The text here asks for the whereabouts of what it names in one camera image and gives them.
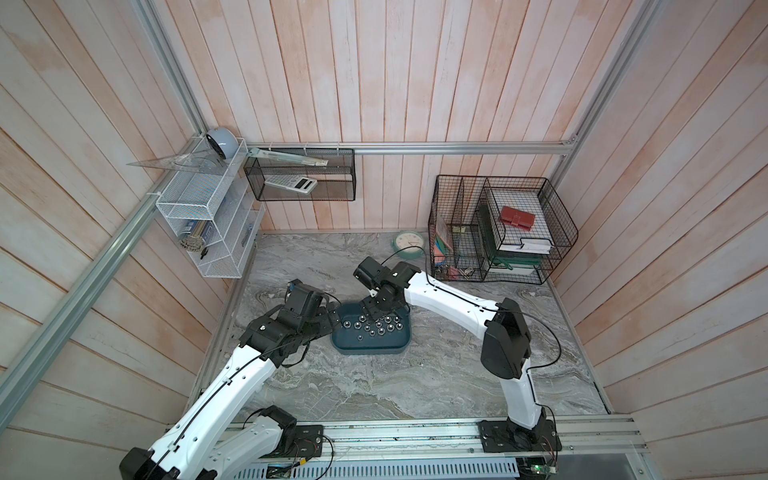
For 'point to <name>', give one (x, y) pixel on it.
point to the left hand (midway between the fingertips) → (326, 322)
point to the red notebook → (517, 218)
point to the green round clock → (405, 243)
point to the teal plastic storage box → (395, 342)
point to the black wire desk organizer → (452, 228)
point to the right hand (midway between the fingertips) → (380, 305)
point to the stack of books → (511, 257)
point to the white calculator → (297, 183)
